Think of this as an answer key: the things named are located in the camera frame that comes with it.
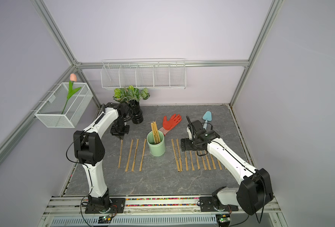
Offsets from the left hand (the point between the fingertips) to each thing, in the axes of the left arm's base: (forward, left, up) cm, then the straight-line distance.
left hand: (122, 138), depth 87 cm
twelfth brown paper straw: (-15, -10, -11) cm, 21 cm away
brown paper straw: (-15, -33, -11) cm, 38 cm away
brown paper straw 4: (-17, -43, -11) cm, 47 cm away
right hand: (-9, -40, +2) cm, 41 cm away
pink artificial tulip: (+20, +26, +23) cm, 40 cm away
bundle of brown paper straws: (0, -21, +2) cm, 21 cm away
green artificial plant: (+27, -2, +12) cm, 29 cm away
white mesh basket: (+5, +32, +21) cm, 39 cm away
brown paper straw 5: (-18, -46, -11) cm, 51 cm away
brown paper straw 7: (-16, -53, -11) cm, 56 cm away
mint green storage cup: (-7, -20, -6) cm, 22 cm away
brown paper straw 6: (-17, -50, -11) cm, 54 cm away
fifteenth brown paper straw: (-8, +2, -8) cm, 12 cm away
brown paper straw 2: (0, -35, -11) cm, 37 cm away
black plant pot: (+20, -6, +2) cm, 21 cm away
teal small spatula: (+22, -61, -11) cm, 66 cm away
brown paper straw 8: (-18, -56, -11) cm, 60 cm away
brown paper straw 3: (-14, -39, -11) cm, 43 cm away
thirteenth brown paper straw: (-4, -6, -11) cm, 13 cm away
